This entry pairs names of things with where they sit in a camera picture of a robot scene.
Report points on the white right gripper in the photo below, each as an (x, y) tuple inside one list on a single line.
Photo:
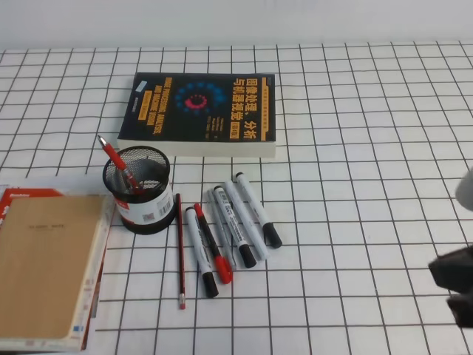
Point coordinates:
[(453, 271)]

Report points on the white marker with black cap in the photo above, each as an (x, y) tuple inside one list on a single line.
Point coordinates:
[(268, 229)]

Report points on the black mesh pen holder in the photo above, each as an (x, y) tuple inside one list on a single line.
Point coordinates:
[(152, 208)]

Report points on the red ballpoint pen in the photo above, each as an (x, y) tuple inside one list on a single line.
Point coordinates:
[(121, 166)]

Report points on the plain white marker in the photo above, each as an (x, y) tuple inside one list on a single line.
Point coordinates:
[(250, 227)]

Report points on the white labelled marker black cap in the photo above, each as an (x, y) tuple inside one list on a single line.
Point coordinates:
[(230, 218)]

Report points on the black marker red cap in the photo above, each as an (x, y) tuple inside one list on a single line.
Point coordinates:
[(221, 263)]

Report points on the red and black pencil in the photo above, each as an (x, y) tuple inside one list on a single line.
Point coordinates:
[(182, 283)]

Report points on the black textbook with yellow text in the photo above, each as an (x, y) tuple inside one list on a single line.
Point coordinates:
[(202, 115)]

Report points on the brown kraft notebook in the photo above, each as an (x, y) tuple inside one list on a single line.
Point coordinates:
[(44, 266)]

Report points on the red and white booklet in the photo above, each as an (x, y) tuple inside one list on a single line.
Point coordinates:
[(22, 193)]

